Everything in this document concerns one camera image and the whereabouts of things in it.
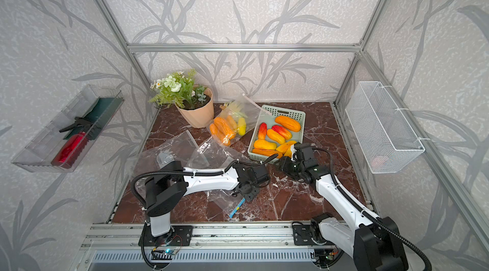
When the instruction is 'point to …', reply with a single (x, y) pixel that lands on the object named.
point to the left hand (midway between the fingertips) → (250, 193)
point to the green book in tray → (99, 116)
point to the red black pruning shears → (83, 130)
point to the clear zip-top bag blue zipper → (209, 154)
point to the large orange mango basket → (288, 123)
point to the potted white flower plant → (194, 103)
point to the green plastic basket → (267, 114)
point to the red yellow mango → (283, 132)
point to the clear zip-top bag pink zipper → (234, 119)
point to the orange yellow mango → (275, 136)
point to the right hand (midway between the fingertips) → (276, 164)
